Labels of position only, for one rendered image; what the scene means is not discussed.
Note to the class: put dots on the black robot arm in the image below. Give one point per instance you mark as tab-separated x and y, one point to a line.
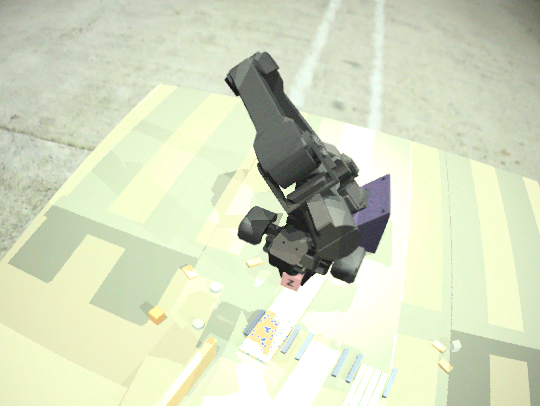
288	151

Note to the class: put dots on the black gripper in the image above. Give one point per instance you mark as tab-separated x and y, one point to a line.
259	221

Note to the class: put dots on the white round disc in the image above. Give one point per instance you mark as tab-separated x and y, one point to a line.
198	324
215	288

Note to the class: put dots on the pale yellow strip with blue dots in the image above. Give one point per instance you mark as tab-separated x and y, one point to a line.
280	319

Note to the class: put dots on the pink letter cube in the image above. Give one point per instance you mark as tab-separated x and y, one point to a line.
291	282

